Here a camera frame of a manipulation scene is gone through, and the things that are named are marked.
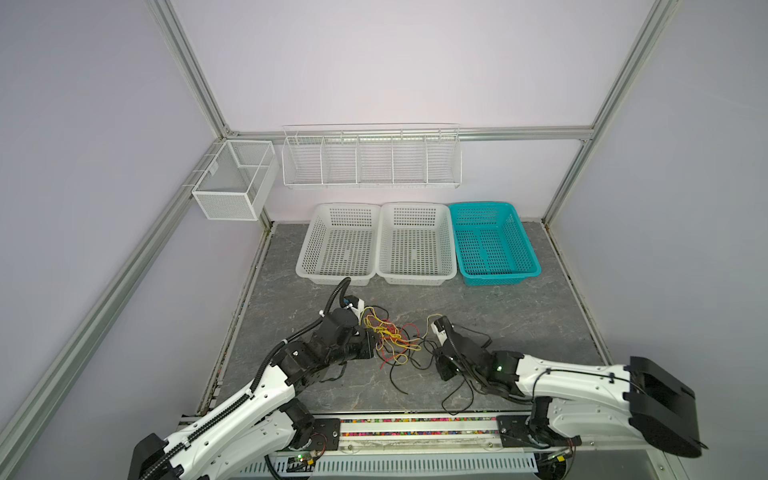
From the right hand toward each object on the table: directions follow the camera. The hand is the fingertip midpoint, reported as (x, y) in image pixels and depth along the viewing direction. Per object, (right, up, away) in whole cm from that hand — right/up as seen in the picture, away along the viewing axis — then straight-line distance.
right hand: (435, 353), depth 82 cm
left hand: (-15, +5, -6) cm, 17 cm away
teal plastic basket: (+27, +31, +34) cm, 53 cm away
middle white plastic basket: (-4, +31, +30) cm, 43 cm away
